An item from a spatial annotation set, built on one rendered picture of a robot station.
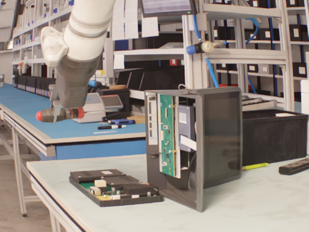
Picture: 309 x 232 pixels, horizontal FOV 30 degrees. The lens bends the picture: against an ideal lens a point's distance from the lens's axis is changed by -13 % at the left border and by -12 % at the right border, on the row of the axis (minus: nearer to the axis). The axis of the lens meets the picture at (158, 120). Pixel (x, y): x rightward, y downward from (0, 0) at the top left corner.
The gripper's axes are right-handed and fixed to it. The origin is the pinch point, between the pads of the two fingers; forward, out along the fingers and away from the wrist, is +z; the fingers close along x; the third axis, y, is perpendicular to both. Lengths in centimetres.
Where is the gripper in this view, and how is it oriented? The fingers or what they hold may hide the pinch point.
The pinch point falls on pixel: (52, 118)
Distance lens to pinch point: 117.7
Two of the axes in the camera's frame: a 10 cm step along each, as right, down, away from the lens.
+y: 9.1, -0.7, 4.0
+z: -2.6, 6.6, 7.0
